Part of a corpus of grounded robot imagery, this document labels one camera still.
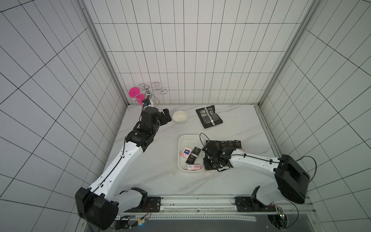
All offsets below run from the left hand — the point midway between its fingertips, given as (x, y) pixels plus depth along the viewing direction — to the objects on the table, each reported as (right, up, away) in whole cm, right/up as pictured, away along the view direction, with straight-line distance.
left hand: (160, 115), depth 77 cm
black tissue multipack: (+31, -1, +33) cm, 45 cm away
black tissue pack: (+34, -19, +18) cm, 43 cm away
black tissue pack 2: (+44, -19, +18) cm, 51 cm away
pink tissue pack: (+14, -24, +13) cm, 30 cm away
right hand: (+25, -34, +5) cm, 43 cm away
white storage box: (+17, -17, +16) cm, 29 cm away
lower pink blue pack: (+18, -30, +5) cm, 36 cm away
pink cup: (-18, +14, +10) cm, 25 cm away
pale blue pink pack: (+51, -23, +15) cm, 58 cm away
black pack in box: (+17, -28, +10) cm, 34 cm away
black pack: (+20, -23, +12) cm, 33 cm away
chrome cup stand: (-11, +14, +11) cm, 21 cm away
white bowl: (+9, -1, +30) cm, 31 cm away
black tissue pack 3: (+49, -19, +18) cm, 55 cm away
